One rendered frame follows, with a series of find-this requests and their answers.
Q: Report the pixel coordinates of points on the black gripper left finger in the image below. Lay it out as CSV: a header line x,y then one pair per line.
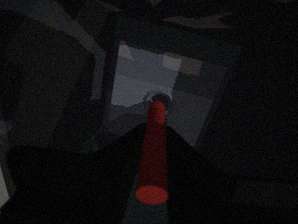
x,y
105,176

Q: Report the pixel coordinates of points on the red peg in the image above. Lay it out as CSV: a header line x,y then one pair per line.
x,y
152,182

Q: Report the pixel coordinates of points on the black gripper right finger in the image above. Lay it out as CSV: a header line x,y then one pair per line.
x,y
198,190

